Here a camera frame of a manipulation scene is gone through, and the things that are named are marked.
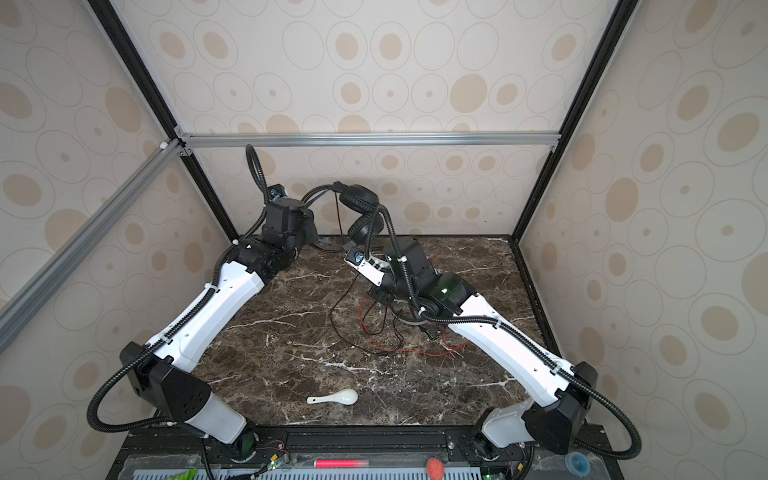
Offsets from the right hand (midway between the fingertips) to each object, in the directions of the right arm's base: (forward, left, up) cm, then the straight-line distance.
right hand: (371, 270), depth 70 cm
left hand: (+14, +15, +6) cm, 21 cm away
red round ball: (-36, -14, -27) cm, 48 cm away
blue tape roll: (-35, -49, -31) cm, 68 cm away
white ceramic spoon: (-20, +8, -30) cm, 37 cm away
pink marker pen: (-35, +8, -30) cm, 47 cm away
